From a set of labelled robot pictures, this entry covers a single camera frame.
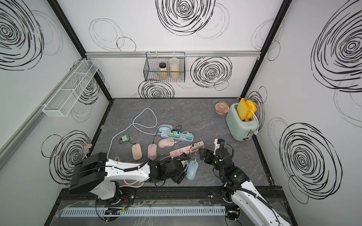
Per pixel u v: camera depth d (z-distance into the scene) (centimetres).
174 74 85
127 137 94
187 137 92
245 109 84
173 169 60
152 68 96
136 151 88
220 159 59
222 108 108
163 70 85
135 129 100
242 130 85
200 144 86
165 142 92
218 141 74
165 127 96
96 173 42
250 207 56
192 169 80
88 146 94
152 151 88
